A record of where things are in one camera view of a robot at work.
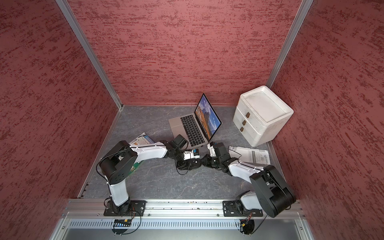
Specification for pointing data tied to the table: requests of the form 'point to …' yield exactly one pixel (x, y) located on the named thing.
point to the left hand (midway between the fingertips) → (188, 165)
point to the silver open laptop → (198, 128)
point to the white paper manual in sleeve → (249, 155)
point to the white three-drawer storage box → (260, 115)
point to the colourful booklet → (143, 138)
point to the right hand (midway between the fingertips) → (200, 163)
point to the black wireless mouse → (194, 163)
